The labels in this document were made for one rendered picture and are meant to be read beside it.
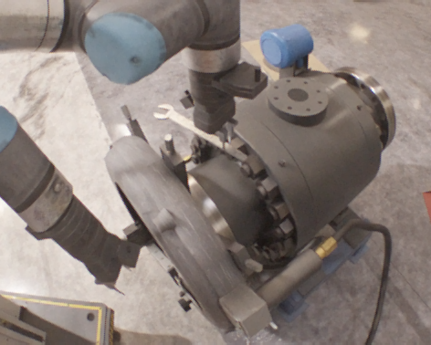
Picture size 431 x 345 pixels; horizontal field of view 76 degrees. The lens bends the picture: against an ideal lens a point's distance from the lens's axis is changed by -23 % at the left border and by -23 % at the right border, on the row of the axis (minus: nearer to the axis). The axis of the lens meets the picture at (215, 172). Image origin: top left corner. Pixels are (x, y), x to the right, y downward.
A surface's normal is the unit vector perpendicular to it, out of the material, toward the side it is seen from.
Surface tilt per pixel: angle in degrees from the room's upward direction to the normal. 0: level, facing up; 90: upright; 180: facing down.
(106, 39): 92
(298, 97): 0
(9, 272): 0
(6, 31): 102
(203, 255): 39
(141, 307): 0
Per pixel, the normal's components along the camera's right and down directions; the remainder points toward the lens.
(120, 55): -0.53, 0.70
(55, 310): -0.09, -0.63
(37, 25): 0.78, 0.47
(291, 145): 0.15, -0.33
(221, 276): 0.39, 0.07
